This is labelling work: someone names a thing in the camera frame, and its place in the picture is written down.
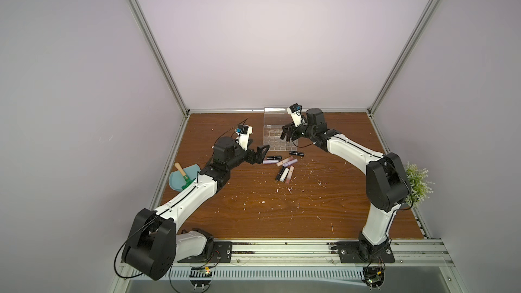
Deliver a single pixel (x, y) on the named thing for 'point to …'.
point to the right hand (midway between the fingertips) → (287, 120)
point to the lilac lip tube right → (290, 162)
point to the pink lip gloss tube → (290, 173)
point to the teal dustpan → (176, 179)
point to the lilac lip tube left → (270, 161)
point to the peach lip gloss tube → (281, 163)
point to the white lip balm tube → (283, 174)
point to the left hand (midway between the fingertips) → (263, 143)
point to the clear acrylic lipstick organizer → (274, 120)
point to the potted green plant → (420, 187)
